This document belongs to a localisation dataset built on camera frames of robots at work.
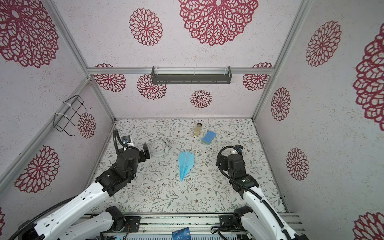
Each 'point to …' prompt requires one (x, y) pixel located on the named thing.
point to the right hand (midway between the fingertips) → (229, 155)
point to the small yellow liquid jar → (197, 129)
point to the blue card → (183, 234)
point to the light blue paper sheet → (186, 160)
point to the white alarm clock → (159, 148)
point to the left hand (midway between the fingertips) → (136, 148)
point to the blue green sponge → (208, 137)
